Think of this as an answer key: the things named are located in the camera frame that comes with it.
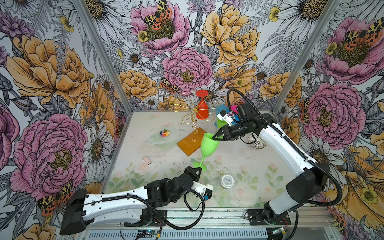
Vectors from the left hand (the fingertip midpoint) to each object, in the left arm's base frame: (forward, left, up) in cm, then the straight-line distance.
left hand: (196, 166), depth 73 cm
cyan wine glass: (+14, -19, +17) cm, 29 cm away
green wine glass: (+5, -6, +10) cm, 12 cm away
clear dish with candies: (+30, +20, -17) cm, 40 cm away
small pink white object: (+11, +29, -16) cm, 35 cm away
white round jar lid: (-3, -16, -11) cm, 20 cm away
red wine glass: (+35, -4, +5) cm, 35 cm away
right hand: (+8, -10, +8) cm, 15 cm away
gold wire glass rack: (+28, +3, +4) cm, 28 cm away
